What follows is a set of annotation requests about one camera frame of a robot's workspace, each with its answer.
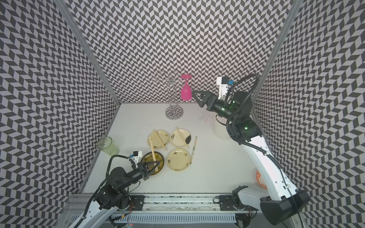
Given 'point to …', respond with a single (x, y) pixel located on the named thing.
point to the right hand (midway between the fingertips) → (197, 97)
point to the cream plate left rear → (163, 136)
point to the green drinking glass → (106, 144)
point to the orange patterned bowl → (260, 179)
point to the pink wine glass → (186, 92)
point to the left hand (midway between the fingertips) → (159, 165)
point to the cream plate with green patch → (176, 139)
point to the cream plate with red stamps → (178, 159)
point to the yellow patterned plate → (147, 157)
